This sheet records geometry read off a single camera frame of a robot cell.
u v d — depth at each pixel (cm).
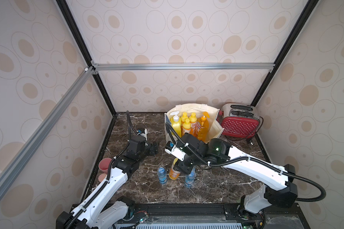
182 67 146
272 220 72
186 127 87
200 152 47
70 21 71
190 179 72
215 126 83
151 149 69
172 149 56
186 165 57
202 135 100
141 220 70
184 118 89
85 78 81
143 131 67
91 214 40
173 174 70
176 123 86
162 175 74
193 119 90
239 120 93
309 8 68
